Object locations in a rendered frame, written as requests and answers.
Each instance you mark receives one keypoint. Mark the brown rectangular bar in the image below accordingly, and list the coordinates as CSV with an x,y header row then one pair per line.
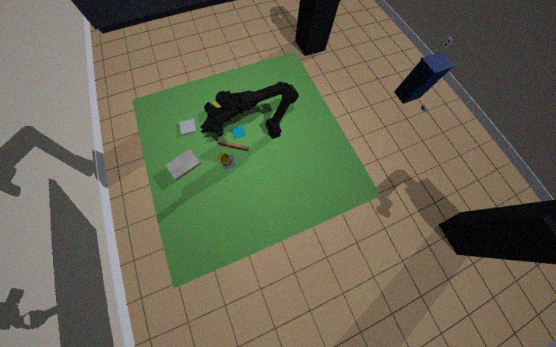
x,y
232,145

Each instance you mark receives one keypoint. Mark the olive-yellow cup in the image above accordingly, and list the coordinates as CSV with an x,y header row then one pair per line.
x,y
226,157

